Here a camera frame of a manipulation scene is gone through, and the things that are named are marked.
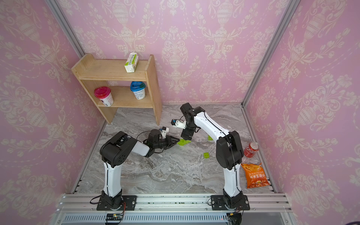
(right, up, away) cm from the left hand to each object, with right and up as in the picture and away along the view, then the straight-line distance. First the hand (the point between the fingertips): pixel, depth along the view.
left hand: (179, 141), depth 94 cm
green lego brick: (+21, +2, +4) cm, 22 cm away
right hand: (+7, +8, -3) cm, 11 cm away
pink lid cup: (-44, +30, -11) cm, 55 cm away
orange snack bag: (+43, -16, -16) cm, 49 cm away
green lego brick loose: (+18, -8, -5) cm, 20 cm away
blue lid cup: (-25, +35, -7) cm, 44 cm away
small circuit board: (-33, -35, -22) cm, 53 cm away
